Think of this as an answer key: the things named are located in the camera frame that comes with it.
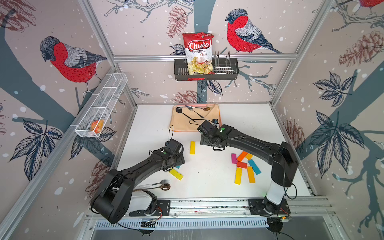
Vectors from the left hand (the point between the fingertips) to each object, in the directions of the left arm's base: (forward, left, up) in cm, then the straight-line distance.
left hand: (180, 158), depth 88 cm
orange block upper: (+1, -37, -2) cm, 37 cm away
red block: (-3, -37, -3) cm, 37 cm away
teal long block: (-5, -43, 0) cm, 44 cm away
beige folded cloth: (+34, -3, -3) cm, 34 cm away
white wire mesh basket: (+18, +41, +28) cm, 53 cm away
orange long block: (-9, -42, -3) cm, 43 cm away
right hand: (+7, -16, +9) cm, 19 cm away
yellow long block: (-10, -34, -2) cm, 35 cm away
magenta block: (0, -33, -2) cm, 33 cm away
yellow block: (-9, +2, -3) cm, 9 cm away
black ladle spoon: (+40, +4, -1) cm, 40 cm away
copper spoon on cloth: (+41, -17, -1) cm, 44 cm away
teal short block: (-4, +1, -3) cm, 5 cm away
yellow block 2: (+8, -7, -3) cm, 11 cm away
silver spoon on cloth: (+42, -5, -2) cm, 43 cm away
